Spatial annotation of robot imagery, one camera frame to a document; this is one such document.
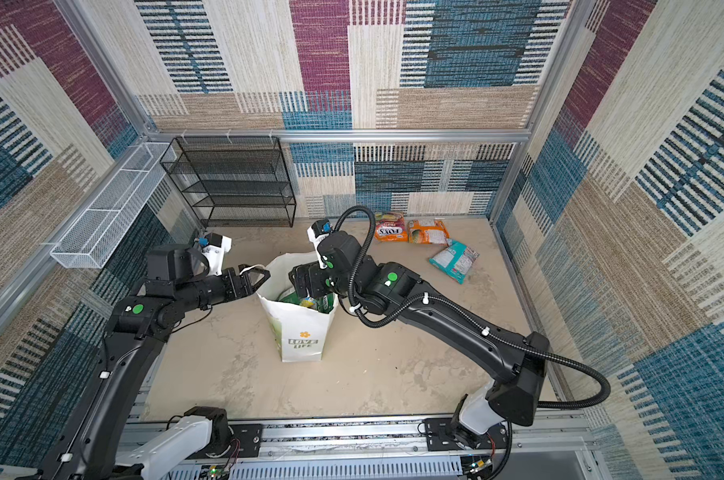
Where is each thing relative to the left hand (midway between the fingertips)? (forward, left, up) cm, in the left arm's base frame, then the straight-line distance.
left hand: (259, 272), depth 69 cm
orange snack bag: (+36, -47, -26) cm, 65 cm away
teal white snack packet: (+23, -55, -27) cm, 66 cm away
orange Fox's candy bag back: (+40, -34, -27) cm, 59 cm away
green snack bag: (+1, -13, -17) cm, 21 cm away
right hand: (-2, -12, +1) cm, 12 cm away
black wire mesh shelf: (+51, +23, -14) cm, 57 cm away
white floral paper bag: (-9, -9, -12) cm, 18 cm away
